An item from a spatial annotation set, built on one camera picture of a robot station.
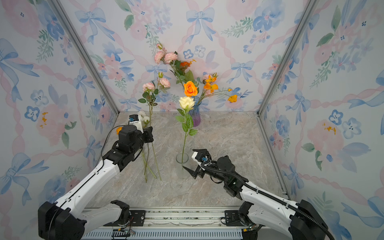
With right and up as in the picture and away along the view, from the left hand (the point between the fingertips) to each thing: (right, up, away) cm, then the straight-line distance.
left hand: (152, 126), depth 77 cm
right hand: (+19, -15, -5) cm, 25 cm away
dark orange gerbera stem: (+18, +32, +16) cm, 40 cm away
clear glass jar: (+16, -17, -1) cm, 23 cm away
